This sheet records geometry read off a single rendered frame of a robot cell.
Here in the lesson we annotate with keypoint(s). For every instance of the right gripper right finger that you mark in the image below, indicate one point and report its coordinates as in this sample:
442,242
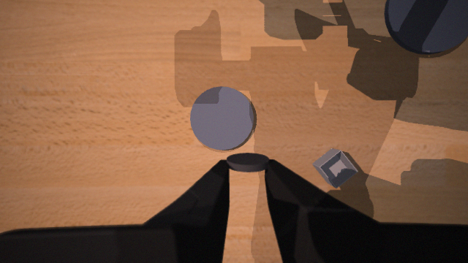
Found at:
311,226

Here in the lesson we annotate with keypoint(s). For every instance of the grey square open box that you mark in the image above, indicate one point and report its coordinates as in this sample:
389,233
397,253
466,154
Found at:
335,166

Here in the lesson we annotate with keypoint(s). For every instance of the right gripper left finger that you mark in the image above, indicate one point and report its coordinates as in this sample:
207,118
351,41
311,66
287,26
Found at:
192,229

